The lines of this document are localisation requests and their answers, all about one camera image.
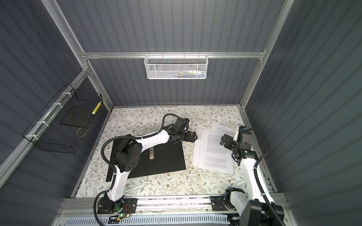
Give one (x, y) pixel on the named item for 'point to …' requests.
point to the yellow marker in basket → (96, 108)
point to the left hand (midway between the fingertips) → (193, 136)
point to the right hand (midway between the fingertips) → (231, 141)
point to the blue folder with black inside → (164, 157)
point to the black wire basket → (60, 127)
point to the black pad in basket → (78, 116)
